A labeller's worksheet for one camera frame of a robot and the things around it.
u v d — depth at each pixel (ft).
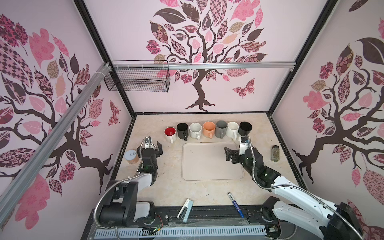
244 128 3.30
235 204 2.49
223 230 2.55
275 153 3.04
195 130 3.43
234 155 2.29
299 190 1.61
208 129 3.47
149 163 2.18
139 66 3.00
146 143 2.44
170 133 3.38
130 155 2.95
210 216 2.50
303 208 1.54
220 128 3.20
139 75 3.11
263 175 1.92
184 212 2.40
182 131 3.25
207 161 3.32
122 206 1.39
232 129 3.33
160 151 2.75
